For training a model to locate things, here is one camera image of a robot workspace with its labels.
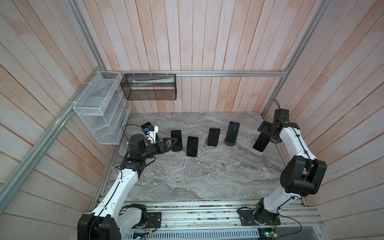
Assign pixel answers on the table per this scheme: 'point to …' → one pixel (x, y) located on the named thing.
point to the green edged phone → (176, 134)
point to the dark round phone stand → (231, 144)
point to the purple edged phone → (232, 131)
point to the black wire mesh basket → (149, 86)
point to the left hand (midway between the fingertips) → (173, 144)
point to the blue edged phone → (213, 136)
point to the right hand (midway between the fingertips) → (267, 130)
